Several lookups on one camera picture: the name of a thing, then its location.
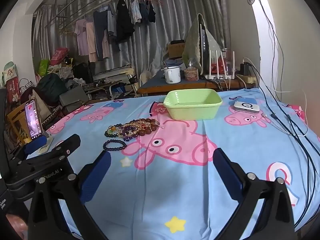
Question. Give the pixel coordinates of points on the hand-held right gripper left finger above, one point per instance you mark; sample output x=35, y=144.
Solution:
x=96, y=177

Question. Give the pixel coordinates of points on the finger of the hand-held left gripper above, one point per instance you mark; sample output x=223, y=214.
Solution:
x=35, y=145
x=68, y=143

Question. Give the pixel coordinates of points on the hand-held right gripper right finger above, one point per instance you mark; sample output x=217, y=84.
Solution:
x=226, y=175

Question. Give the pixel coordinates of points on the green plastic basin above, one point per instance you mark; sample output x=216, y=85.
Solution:
x=192, y=112

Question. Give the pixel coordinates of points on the person's left hand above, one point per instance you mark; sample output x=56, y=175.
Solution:
x=16, y=227

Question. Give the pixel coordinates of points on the smartphone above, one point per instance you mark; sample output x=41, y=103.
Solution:
x=33, y=120

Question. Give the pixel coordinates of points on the wooden chair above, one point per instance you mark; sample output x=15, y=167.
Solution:
x=16, y=120

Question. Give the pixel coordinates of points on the grey box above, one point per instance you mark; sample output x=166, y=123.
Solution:
x=73, y=96

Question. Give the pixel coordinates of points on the cartoon pig printed blanket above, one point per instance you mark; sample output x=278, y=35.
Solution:
x=175, y=192

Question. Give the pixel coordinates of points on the dark green bag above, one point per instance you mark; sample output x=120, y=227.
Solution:
x=51, y=85

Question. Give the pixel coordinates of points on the white portable device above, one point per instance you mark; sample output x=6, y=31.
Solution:
x=246, y=107

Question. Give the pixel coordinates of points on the blue white striped bag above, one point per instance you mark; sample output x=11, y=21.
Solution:
x=118, y=89

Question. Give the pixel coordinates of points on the cartoon print bag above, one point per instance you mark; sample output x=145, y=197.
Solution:
x=10, y=75

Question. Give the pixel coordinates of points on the green shopping bag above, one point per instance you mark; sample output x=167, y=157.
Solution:
x=43, y=67

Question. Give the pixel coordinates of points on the red shopping bag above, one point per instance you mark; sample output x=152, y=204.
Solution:
x=58, y=57

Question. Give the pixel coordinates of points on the beige power strip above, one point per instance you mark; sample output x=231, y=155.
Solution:
x=246, y=79

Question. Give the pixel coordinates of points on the white router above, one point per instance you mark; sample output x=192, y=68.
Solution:
x=220, y=76

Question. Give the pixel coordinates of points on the wooden table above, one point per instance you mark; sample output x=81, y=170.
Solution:
x=155, y=85

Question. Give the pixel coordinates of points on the pink hanging garment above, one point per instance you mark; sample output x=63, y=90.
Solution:
x=83, y=40

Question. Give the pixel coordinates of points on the bag of round biscuits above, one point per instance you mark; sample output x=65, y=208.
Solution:
x=191, y=73

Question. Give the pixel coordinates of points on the black charger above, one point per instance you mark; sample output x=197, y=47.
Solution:
x=245, y=68

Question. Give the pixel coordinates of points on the red plastic bag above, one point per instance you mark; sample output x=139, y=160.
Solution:
x=215, y=66

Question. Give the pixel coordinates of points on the white enamel mug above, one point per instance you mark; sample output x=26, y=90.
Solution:
x=172, y=76

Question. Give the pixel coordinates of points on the dark blue hanging trousers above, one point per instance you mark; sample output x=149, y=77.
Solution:
x=100, y=35

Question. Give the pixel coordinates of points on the glass jar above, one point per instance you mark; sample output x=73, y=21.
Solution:
x=226, y=55

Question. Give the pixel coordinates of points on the blue folded cloth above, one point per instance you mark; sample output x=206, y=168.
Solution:
x=173, y=63

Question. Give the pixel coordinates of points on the black monitor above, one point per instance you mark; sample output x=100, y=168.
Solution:
x=203, y=47

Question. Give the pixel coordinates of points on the black hanging garment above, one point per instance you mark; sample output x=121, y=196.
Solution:
x=123, y=22

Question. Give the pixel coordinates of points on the green patterned cover cloth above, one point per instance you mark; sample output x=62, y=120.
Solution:
x=191, y=45

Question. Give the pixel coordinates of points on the cardboard box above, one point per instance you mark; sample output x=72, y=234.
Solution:
x=176, y=50

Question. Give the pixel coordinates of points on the grey curtain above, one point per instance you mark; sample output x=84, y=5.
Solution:
x=155, y=35

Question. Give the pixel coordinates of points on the white hanging shirt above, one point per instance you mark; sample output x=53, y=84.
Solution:
x=135, y=12

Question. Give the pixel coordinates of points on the dark blue hanging clothing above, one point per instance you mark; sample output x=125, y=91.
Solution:
x=148, y=11

